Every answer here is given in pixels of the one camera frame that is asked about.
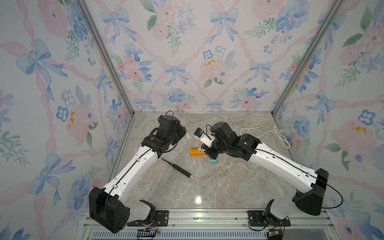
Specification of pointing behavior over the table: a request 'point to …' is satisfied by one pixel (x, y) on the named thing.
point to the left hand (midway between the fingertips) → (187, 127)
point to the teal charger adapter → (213, 161)
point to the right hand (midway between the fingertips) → (204, 144)
